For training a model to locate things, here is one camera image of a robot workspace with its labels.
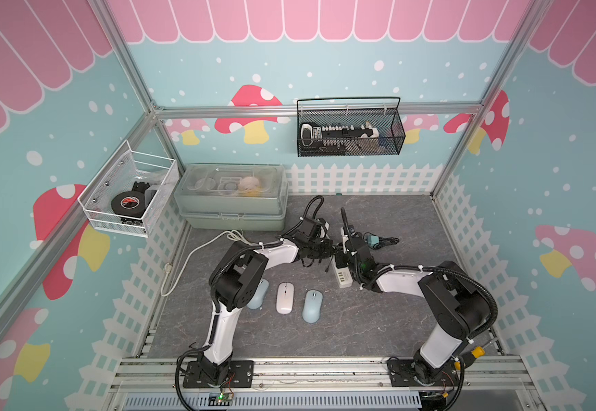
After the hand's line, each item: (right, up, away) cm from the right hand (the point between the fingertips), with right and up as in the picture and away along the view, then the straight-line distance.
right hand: (337, 247), depth 95 cm
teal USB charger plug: (+15, +2, +7) cm, 17 cm away
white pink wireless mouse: (-19, -17, -8) cm, 27 cm away
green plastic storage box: (-41, +19, +6) cm, 46 cm away
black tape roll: (-61, +15, -24) cm, 68 cm away
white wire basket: (-58, +23, -18) cm, 65 cm away
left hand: (-1, -3, +1) cm, 3 cm away
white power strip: (+2, -10, -3) cm, 10 cm away
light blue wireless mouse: (-28, -15, -6) cm, 32 cm away
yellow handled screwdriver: (+40, -30, -18) cm, 53 cm away
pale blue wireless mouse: (-9, -18, -10) cm, 22 cm away
